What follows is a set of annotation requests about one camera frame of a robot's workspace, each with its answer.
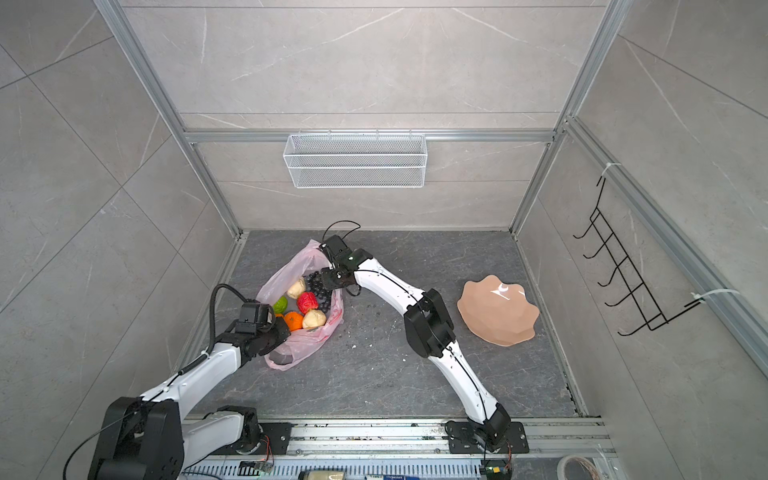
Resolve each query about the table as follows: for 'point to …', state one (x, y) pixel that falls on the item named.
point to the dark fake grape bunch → (315, 284)
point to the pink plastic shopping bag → (301, 262)
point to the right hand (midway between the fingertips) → (330, 279)
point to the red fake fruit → (307, 301)
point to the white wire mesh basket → (355, 161)
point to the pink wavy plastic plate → (497, 312)
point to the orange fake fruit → (294, 321)
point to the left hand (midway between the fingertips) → (287, 322)
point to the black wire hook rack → (632, 280)
